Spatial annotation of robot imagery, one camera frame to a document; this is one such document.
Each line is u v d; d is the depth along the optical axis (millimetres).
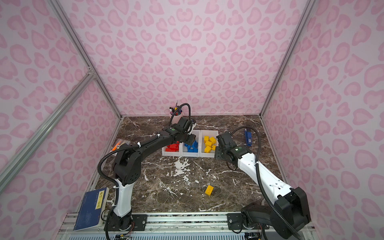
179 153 936
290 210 390
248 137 1027
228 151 598
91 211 765
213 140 1012
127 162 542
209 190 835
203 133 998
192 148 998
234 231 692
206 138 1012
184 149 979
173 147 962
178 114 1074
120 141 1036
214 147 1000
